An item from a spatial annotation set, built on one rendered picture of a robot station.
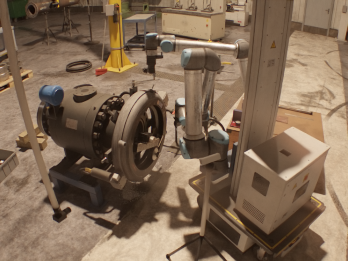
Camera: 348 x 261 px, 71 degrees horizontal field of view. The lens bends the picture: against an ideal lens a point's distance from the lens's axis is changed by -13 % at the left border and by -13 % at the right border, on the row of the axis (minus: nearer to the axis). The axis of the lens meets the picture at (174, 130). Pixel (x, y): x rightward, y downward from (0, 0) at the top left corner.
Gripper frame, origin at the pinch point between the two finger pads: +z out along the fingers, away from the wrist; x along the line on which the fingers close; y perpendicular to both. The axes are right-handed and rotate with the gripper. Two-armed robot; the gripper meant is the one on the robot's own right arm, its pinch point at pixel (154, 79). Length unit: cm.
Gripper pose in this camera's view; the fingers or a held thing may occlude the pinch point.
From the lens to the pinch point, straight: 221.7
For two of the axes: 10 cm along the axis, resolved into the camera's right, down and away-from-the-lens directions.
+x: 3.7, 4.3, -8.2
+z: -0.3, 8.9, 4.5
